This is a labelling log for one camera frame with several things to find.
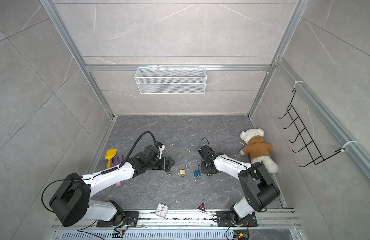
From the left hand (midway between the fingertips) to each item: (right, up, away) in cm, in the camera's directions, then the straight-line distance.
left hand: (170, 159), depth 85 cm
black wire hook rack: (+62, +6, -27) cm, 68 cm away
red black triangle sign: (+17, -23, -9) cm, 30 cm away
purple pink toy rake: (-35, -4, +7) cm, 36 cm away
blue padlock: (+16, -9, +2) cm, 18 cm away
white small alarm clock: (-3, -24, -11) cm, 26 cm away
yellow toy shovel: (-41, +1, +10) cm, 42 cm away
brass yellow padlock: (+7, -9, +5) cm, 12 cm away
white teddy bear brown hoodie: (+54, +4, +7) cm, 55 cm away
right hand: (+22, -7, +6) cm, 24 cm away
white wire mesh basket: (-1, +52, +15) cm, 54 cm away
